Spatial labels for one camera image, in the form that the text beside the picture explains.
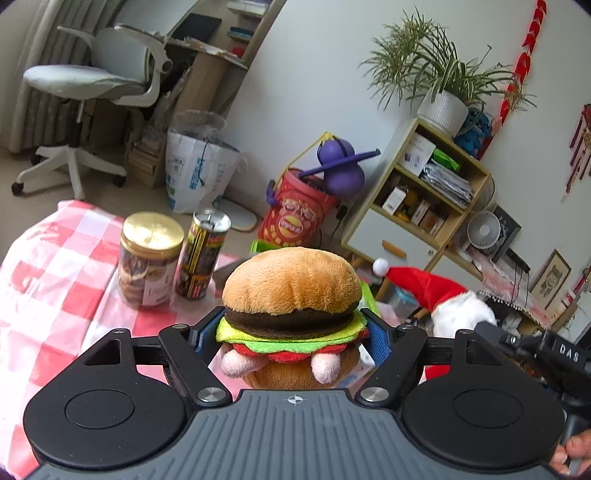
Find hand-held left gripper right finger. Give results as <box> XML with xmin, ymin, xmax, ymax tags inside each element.
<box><xmin>353</xmin><ymin>308</ymin><xmax>502</xmax><ymax>408</ymax></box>

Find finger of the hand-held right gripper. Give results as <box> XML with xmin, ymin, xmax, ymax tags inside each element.
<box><xmin>475</xmin><ymin>322</ymin><xmax>549</xmax><ymax>366</ymax></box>

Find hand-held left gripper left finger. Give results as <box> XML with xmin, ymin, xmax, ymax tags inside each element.
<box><xmin>78</xmin><ymin>305</ymin><xmax>234</xmax><ymax>408</ymax></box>

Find green plastic bin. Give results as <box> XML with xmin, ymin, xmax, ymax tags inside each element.
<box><xmin>250</xmin><ymin>239</ymin><xmax>384</xmax><ymax>319</ymax></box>

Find red santa hat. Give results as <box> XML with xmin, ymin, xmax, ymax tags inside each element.
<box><xmin>372</xmin><ymin>257</ymin><xmax>499</xmax><ymax>383</ymax></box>

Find burger plush toy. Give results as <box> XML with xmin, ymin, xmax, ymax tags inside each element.
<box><xmin>216</xmin><ymin>247</ymin><xmax>370</xmax><ymax>391</ymax></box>

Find person's right hand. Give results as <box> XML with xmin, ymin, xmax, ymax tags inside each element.
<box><xmin>551</xmin><ymin>430</ymin><xmax>591</xmax><ymax>478</ymax></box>

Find clear storage box blue lid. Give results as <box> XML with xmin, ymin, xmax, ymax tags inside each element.
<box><xmin>385</xmin><ymin>284</ymin><xmax>423</xmax><ymax>319</ymax></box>

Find tall black drink can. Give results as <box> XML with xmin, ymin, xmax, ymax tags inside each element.
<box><xmin>174</xmin><ymin>209</ymin><xmax>232</xmax><ymax>301</ymax></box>

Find cookie jar with gold lid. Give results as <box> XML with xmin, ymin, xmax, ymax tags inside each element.
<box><xmin>117</xmin><ymin>211</ymin><xmax>185</xmax><ymax>311</ymax></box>

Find tall wooden shelf cabinet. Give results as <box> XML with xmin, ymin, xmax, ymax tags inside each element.
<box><xmin>342</xmin><ymin>117</ymin><xmax>492</xmax><ymax>278</ymax></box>

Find white oval board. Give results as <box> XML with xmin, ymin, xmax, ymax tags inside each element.
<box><xmin>217</xmin><ymin>198</ymin><xmax>258</xmax><ymax>234</ymax></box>

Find white desk fan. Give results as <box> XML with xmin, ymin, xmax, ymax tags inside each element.
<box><xmin>466</xmin><ymin>211</ymin><xmax>502</xmax><ymax>252</ymax></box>

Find brown packaging box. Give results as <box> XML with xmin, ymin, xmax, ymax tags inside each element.
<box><xmin>411</xmin><ymin>198</ymin><xmax>448</xmax><ymax>236</ymax></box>

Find red snack bucket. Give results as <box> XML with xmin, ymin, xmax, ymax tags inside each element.
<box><xmin>257</xmin><ymin>168</ymin><xmax>340</xmax><ymax>247</ymax></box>

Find small white box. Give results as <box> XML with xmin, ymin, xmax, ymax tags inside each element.
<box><xmin>382</xmin><ymin>185</ymin><xmax>409</xmax><ymax>215</ymax></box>

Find white printed bag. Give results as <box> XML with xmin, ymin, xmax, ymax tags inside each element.
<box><xmin>165</xmin><ymin>129</ymin><xmax>247</xmax><ymax>214</ymax></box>

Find red white checkered tablecloth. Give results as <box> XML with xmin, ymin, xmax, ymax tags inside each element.
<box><xmin>0</xmin><ymin>199</ymin><xmax>259</xmax><ymax>480</ymax></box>

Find purple jump ball toy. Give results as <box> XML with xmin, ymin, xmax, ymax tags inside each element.
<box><xmin>286</xmin><ymin>131</ymin><xmax>382</xmax><ymax>199</ymax></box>

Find stack of papers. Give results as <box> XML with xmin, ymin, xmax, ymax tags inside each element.
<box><xmin>420</xmin><ymin>161</ymin><xmax>474</xmax><ymax>210</ymax></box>

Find cardboard box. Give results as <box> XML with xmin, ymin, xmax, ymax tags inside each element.
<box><xmin>127</xmin><ymin>124</ymin><xmax>169</xmax><ymax>188</ymax></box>

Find white product box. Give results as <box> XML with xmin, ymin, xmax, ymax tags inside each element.
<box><xmin>401</xmin><ymin>133</ymin><xmax>437</xmax><ymax>178</ymax></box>

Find green packet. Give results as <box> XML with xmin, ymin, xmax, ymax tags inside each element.
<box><xmin>431</xmin><ymin>148</ymin><xmax>461</xmax><ymax>171</ymax></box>

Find clear plastic bag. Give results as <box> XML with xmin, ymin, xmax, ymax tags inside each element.
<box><xmin>168</xmin><ymin>109</ymin><xmax>227</xmax><ymax>144</ymax></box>

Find red tassel ornament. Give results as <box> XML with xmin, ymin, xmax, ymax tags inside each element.
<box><xmin>561</xmin><ymin>104</ymin><xmax>591</xmax><ymax>204</ymax></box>

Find blue toy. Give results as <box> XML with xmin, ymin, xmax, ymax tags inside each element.
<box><xmin>455</xmin><ymin>108</ymin><xmax>495</xmax><ymax>158</ymax></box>

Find potted spider plant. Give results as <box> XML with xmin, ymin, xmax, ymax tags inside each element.
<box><xmin>360</xmin><ymin>7</ymin><xmax>536</xmax><ymax>139</ymax></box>

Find white grey office chair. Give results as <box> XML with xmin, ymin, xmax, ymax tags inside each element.
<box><xmin>11</xmin><ymin>24</ymin><xmax>174</xmax><ymax>200</ymax></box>

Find grey curtain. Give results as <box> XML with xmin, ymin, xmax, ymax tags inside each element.
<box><xmin>9</xmin><ymin>0</ymin><xmax>93</xmax><ymax>153</ymax></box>

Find wooden portrait frame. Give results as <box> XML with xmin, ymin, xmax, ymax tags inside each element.
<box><xmin>531</xmin><ymin>249</ymin><xmax>572</xmax><ymax>311</ymax></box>

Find dark picture frame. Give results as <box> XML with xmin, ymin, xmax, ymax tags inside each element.
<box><xmin>489</xmin><ymin>205</ymin><xmax>522</xmax><ymax>264</ymax></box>

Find red chili string decoration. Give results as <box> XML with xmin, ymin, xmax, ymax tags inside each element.
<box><xmin>501</xmin><ymin>0</ymin><xmax>548</xmax><ymax>125</ymax></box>

